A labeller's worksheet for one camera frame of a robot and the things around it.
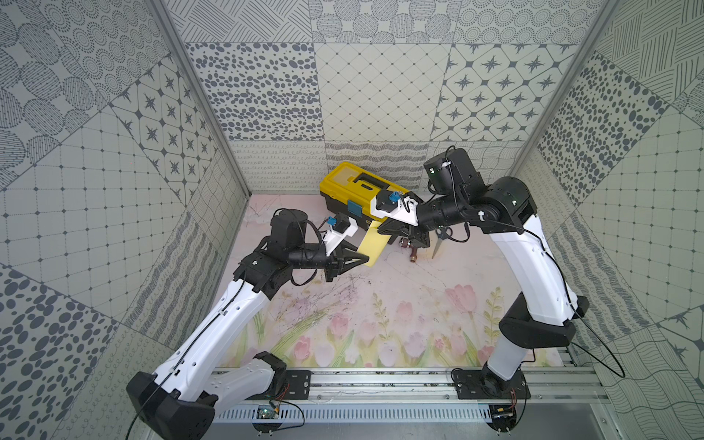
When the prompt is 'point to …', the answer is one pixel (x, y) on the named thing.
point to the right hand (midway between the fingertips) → (385, 229)
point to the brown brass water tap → (406, 243)
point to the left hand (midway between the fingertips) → (364, 249)
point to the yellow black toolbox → (346, 189)
